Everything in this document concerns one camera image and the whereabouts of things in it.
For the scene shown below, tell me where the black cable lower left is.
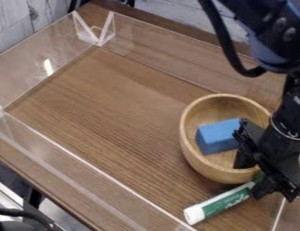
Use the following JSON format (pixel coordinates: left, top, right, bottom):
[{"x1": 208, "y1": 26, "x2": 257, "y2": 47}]
[{"x1": 0, "y1": 207, "x2": 56, "y2": 231}]

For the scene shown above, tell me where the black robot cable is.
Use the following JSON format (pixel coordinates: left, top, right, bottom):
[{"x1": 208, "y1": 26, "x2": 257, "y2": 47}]
[{"x1": 196, "y1": 0, "x2": 270, "y2": 79}]

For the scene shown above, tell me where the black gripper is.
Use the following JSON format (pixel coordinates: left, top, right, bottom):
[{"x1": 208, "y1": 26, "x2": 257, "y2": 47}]
[{"x1": 232, "y1": 118, "x2": 300, "y2": 202}]

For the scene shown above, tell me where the green and white marker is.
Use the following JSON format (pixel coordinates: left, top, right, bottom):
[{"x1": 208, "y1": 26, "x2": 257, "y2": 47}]
[{"x1": 183, "y1": 174, "x2": 265, "y2": 226}]

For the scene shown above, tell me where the blue foam block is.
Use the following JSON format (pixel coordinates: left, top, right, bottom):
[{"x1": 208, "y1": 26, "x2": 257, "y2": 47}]
[{"x1": 194, "y1": 118, "x2": 241, "y2": 155}]

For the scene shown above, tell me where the clear acrylic enclosure wall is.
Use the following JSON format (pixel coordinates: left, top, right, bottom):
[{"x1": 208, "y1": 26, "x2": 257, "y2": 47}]
[{"x1": 0, "y1": 6, "x2": 283, "y2": 231}]

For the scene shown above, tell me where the brown wooden bowl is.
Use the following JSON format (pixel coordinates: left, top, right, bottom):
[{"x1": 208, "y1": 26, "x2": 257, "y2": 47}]
[{"x1": 179, "y1": 94, "x2": 269, "y2": 184}]

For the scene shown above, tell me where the black metal table leg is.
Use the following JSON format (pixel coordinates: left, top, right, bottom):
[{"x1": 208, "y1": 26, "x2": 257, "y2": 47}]
[{"x1": 28, "y1": 188, "x2": 44, "y2": 208}]

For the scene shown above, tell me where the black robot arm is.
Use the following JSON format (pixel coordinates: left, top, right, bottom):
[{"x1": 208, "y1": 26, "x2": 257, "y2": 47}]
[{"x1": 219, "y1": 0, "x2": 300, "y2": 201}]

